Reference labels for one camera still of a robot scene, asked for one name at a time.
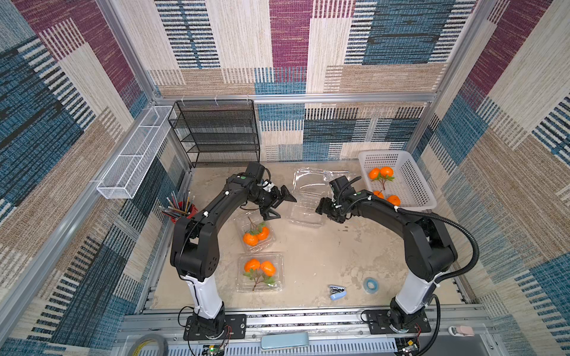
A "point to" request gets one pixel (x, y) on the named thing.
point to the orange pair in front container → (260, 271)
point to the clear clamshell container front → (244, 285)
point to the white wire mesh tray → (129, 172)
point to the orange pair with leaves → (381, 173)
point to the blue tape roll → (370, 285)
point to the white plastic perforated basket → (408, 185)
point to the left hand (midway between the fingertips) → (290, 207)
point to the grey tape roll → (138, 343)
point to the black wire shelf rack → (217, 127)
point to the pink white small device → (461, 331)
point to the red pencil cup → (188, 210)
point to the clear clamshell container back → (331, 175)
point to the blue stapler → (338, 292)
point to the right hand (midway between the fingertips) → (325, 215)
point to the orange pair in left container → (251, 238)
